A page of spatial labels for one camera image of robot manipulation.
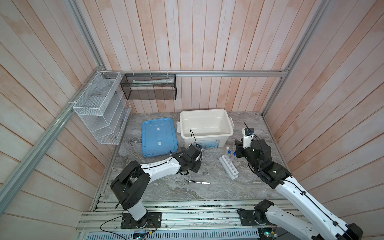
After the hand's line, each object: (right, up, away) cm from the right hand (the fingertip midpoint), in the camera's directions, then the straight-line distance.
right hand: (238, 139), depth 75 cm
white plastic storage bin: (-12, +6, +33) cm, 35 cm away
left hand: (-21, -17, +13) cm, 30 cm away
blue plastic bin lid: (-48, -1, +32) cm, 57 cm away
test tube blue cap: (-3, -8, +6) cm, 10 cm away
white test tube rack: (0, -19, +11) cm, 22 cm away
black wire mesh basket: (-54, +36, +29) cm, 71 cm away
